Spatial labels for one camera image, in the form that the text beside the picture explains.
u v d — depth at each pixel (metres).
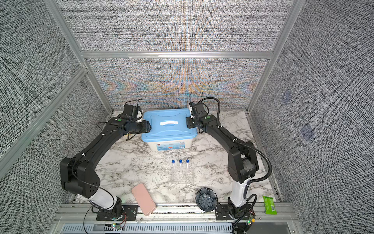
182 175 0.86
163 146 0.90
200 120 0.68
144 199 0.77
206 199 0.77
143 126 0.76
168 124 0.88
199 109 0.70
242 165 0.49
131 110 0.66
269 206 0.75
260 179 0.48
